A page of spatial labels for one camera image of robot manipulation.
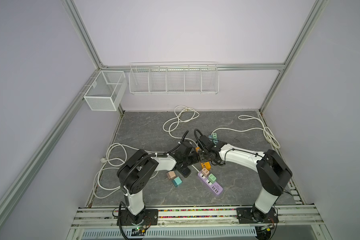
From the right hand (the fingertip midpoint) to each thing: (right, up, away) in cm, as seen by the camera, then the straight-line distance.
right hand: (204, 156), depth 91 cm
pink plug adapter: (-20, -9, -5) cm, 23 cm away
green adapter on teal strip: (+7, +13, +6) cm, 16 cm away
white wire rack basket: (-19, +51, +8) cm, 55 cm away
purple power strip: (+4, -14, -10) cm, 18 cm away
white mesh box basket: (-65, +43, +9) cm, 78 cm away
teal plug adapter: (-16, -12, -8) cm, 22 cm away
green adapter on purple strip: (+3, -9, -12) cm, 15 cm away
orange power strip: (-1, 0, -10) cm, 10 cm away
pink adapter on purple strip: (-1, -7, -9) cm, 11 cm away
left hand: (-2, -2, 0) cm, 3 cm away
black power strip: (-12, -8, -5) cm, 15 cm away
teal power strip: (+6, +12, +10) cm, 16 cm away
